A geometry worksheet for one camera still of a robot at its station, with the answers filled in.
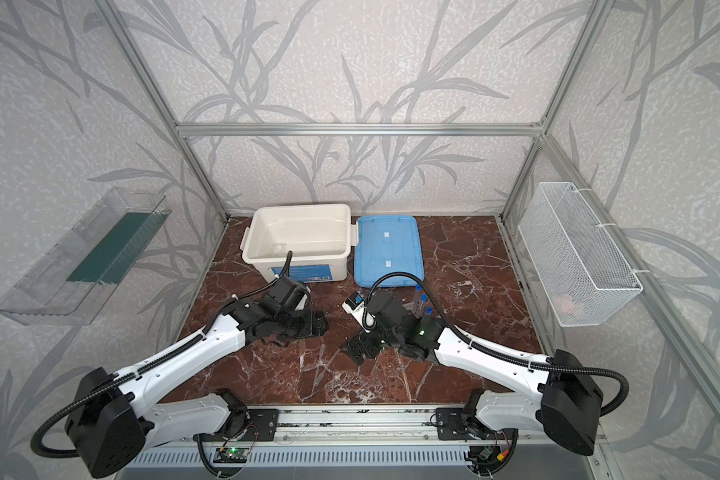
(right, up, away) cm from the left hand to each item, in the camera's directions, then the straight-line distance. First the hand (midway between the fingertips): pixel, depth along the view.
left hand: (323, 320), depth 80 cm
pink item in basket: (+61, +6, -8) cm, 62 cm away
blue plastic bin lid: (+18, +20, +31) cm, 42 cm away
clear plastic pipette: (-1, -16, 0) cm, 16 cm away
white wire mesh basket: (+58, +14, -20) cm, 63 cm away
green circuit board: (-20, -30, -9) cm, 37 cm away
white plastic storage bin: (-8, +23, +34) cm, 41 cm away
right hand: (+9, 0, -4) cm, 10 cm away
